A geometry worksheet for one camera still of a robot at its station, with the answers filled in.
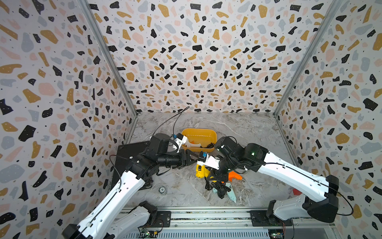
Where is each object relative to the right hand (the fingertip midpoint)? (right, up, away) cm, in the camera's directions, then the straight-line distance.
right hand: (208, 175), depth 66 cm
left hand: (-4, +7, -2) cm, 9 cm away
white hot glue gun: (-5, +9, +34) cm, 35 cm away
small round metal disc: (-24, -12, +13) cm, 30 cm away
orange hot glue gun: (+16, -7, +21) cm, 27 cm away
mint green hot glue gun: (+13, -15, +14) cm, 24 cm away
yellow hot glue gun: (-3, +2, -4) cm, 5 cm away
